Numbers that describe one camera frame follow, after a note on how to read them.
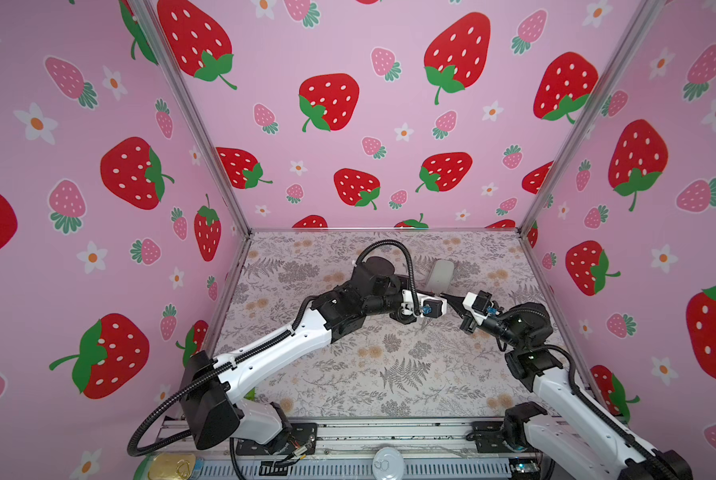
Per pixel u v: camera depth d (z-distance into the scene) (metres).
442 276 1.07
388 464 0.66
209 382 0.39
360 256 0.52
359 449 0.73
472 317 0.61
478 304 0.59
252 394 0.81
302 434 0.75
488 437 0.74
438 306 0.54
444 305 0.55
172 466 0.67
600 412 0.47
